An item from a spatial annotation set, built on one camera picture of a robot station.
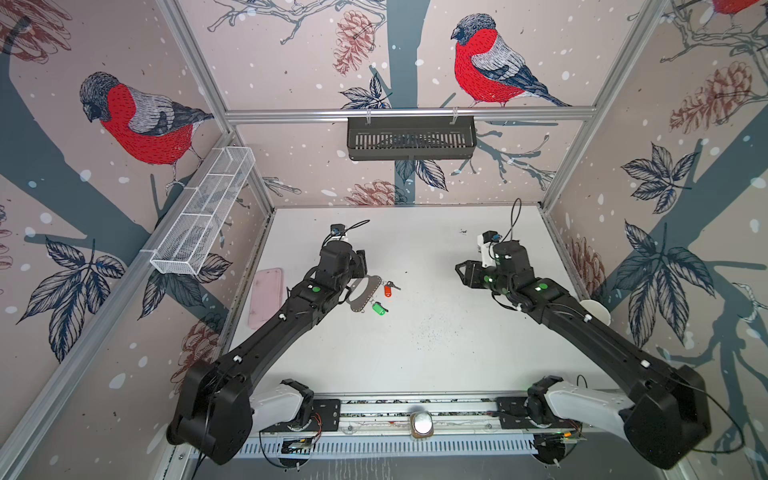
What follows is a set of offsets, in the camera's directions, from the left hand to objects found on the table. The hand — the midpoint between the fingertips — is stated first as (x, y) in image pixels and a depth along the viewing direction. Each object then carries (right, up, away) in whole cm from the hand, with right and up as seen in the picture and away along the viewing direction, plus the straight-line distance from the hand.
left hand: (355, 252), depth 82 cm
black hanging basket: (+17, +39, +23) cm, 48 cm away
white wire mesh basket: (-41, +2, -11) cm, 43 cm away
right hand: (+29, -5, -1) cm, 29 cm away
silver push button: (+17, -36, -18) cm, 44 cm away
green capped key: (+6, -19, +11) cm, 23 cm away
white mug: (+68, -16, 0) cm, 70 cm away
